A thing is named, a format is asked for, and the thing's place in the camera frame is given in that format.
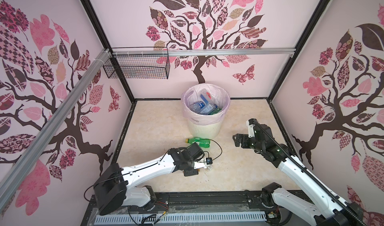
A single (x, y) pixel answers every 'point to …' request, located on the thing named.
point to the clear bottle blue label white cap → (208, 109)
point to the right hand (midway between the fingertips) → (240, 135)
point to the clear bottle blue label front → (195, 107)
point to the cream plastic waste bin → (213, 131)
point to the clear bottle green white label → (209, 167)
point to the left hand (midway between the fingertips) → (192, 166)
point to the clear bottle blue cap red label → (207, 95)
